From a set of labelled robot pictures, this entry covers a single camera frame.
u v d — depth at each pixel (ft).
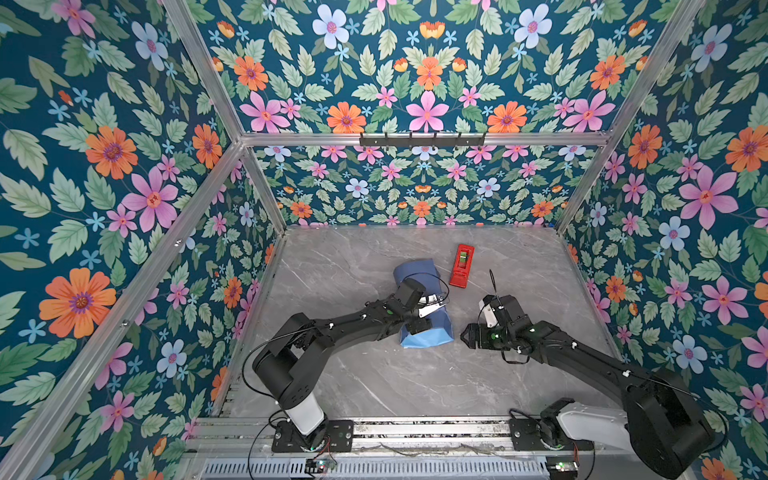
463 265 3.33
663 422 1.33
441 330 2.99
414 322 2.63
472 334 2.56
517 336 2.12
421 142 2.99
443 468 2.51
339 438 2.41
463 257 3.34
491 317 2.31
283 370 1.49
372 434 2.46
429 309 2.56
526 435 2.41
